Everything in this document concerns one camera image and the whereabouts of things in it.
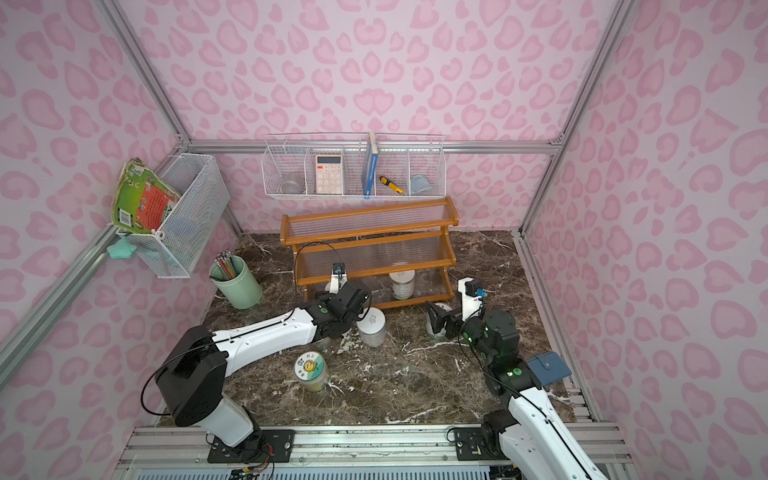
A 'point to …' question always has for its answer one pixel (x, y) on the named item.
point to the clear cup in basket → (292, 183)
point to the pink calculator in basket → (328, 174)
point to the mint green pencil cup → (241, 290)
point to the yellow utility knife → (387, 182)
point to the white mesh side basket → (173, 250)
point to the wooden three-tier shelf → (399, 251)
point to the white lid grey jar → (372, 328)
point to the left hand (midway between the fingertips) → (343, 288)
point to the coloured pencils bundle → (226, 264)
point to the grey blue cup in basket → (419, 184)
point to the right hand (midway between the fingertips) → (441, 297)
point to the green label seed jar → (429, 323)
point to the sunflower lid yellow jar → (311, 371)
